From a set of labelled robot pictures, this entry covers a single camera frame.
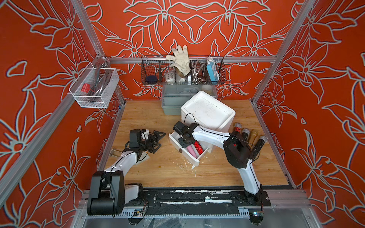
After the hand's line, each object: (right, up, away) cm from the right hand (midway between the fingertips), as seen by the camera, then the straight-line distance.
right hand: (182, 143), depth 92 cm
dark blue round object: (-22, +44, +5) cm, 49 cm away
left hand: (-12, +4, -7) cm, 14 cm away
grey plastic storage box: (-5, +31, +3) cm, 32 cm away
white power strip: (-9, +44, +1) cm, 45 cm away
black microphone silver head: (+44, +6, +3) cm, 44 cm away
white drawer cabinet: (+13, +22, -9) cm, 27 cm away
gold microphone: (+50, +6, +3) cm, 50 cm away
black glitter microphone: (+54, +2, 0) cm, 54 cm away
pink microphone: (+6, -4, -6) cm, 9 cm away
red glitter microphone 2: (+10, -2, -2) cm, 10 cm away
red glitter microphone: (+40, +10, +7) cm, 41 cm away
